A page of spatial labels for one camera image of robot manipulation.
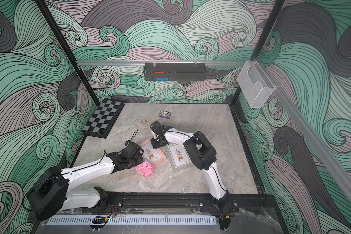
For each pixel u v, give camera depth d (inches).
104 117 42.2
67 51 34.5
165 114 43.6
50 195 16.0
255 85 30.9
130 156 26.1
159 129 30.5
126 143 30.8
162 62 36.7
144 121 43.3
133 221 29.9
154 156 35.4
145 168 31.6
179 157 35.5
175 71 37.4
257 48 35.3
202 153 20.7
